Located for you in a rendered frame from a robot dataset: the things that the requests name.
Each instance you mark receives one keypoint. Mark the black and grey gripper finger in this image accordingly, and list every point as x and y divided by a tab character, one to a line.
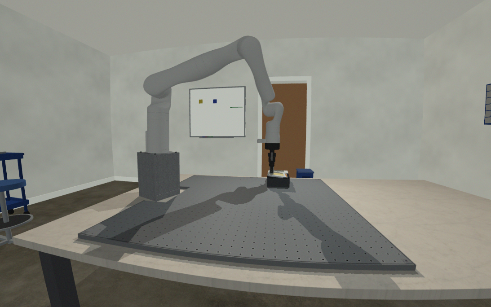
271	162

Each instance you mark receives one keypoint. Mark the grey and white cassette dock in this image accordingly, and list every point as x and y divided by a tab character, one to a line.
278	182

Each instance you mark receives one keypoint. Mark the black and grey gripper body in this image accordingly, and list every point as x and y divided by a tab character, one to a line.
272	147

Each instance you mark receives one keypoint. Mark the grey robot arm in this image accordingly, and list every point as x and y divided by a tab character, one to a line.
159	84

